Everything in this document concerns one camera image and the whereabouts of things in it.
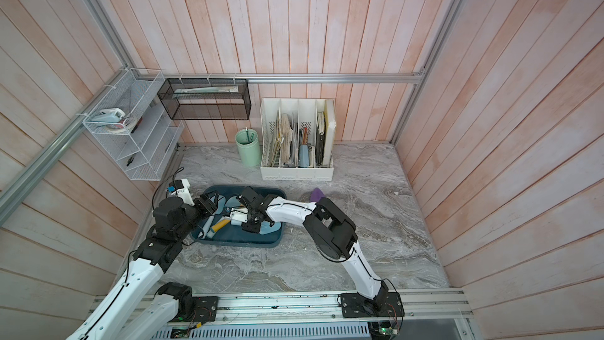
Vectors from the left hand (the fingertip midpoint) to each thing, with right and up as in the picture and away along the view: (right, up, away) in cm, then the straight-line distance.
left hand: (216, 197), depth 79 cm
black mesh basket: (-13, +41, +25) cm, 49 cm away
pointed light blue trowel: (+16, -14, +11) cm, 24 cm away
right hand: (+7, -11, +15) cm, 20 cm away
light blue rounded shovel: (+3, -1, -6) cm, 7 cm away
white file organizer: (+31, +35, +25) cm, 53 cm away
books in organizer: (+25, +19, +26) cm, 40 cm away
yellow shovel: (-2, -12, +11) cm, 16 cm away
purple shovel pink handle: (+36, -2, +22) cm, 42 cm away
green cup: (+6, +20, +22) cm, 31 cm away
